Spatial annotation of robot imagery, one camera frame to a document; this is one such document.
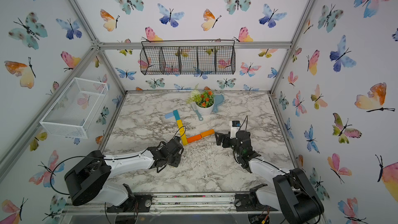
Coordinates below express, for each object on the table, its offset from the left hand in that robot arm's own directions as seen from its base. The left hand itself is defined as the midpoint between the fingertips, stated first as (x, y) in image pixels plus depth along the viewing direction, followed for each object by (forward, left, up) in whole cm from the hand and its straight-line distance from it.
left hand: (179, 157), depth 88 cm
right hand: (+10, -25, +11) cm, 29 cm away
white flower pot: (+28, -15, +6) cm, 32 cm away
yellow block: (+22, +2, +1) cm, 22 cm away
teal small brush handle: (+29, -11, -1) cm, 31 cm away
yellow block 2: (+10, -2, +2) cm, 10 cm away
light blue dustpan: (+45, -26, -2) cm, 52 cm away
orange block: (+15, -16, 0) cm, 22 cm away
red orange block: (+11, -8, 0) cm, 14 cm away
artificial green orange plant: (+30, -14, +15) cm, 37 cm away
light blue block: (+30, +10, -1) cm, 32 cm away
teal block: (+30, +5, 0) cm, 30 cm away
